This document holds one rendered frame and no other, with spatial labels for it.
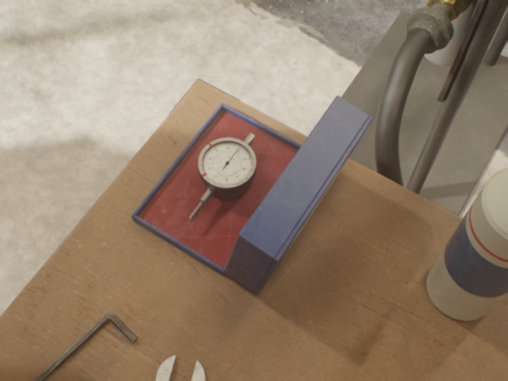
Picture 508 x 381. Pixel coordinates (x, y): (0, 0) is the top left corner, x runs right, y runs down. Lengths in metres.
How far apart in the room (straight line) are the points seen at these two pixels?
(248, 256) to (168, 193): 0.16
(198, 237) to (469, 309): 0.26
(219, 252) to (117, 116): 0.71
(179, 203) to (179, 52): 0.76
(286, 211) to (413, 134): 0.78
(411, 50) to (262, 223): 0.37
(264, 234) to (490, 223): 0.17
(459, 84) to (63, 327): 0.59
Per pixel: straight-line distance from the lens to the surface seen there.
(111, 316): 0.63
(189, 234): 0.65
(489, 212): 0.50
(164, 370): 0.61
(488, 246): 0.51
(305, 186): 0.55
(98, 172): 1.26
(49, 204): 1.25
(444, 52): 1.07
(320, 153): 0.56
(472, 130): 1.33
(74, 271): 0.66
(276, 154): 0.69
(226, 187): 0.64
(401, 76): 0.82
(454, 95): 0.96
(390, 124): 0.82
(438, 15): 0.86
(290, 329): 0.62
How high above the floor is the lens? 1.07
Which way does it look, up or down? 62 degrees down
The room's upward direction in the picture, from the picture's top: straight up
